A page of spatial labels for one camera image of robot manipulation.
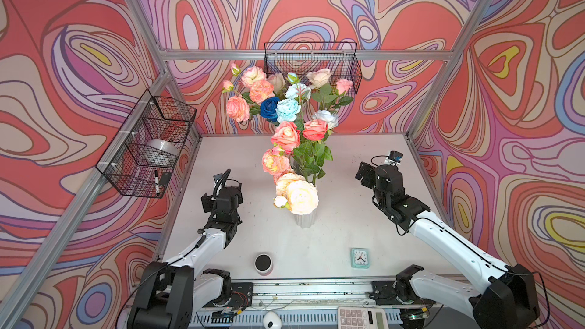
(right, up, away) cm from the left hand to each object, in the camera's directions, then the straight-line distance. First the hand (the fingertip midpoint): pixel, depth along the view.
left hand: (223, 188), depth 87 cm
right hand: (+56, +7, -6) cm, 57 cm away
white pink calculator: (+48, -37, -19) cm, 64 cm away
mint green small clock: (+51, -24, -8) cm, 57 cm away
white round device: (+21, -37, -20) cm, 47 cm away
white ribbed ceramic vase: (+32, -11, -4) cm, 34 cm away
